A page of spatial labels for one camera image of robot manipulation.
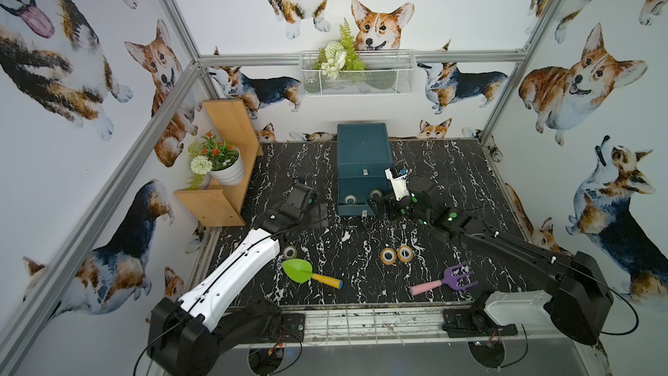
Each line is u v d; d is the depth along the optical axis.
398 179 0.69
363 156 0.88
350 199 0.93
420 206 0.61
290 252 0.88
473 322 0.68
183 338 0.37
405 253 0.88
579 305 0.40
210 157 0.88
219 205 0.83
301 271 0.84
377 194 0.93
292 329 0.74
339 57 0.78
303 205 0.60
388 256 0.88
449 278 0.83
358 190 0.93
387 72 0.92
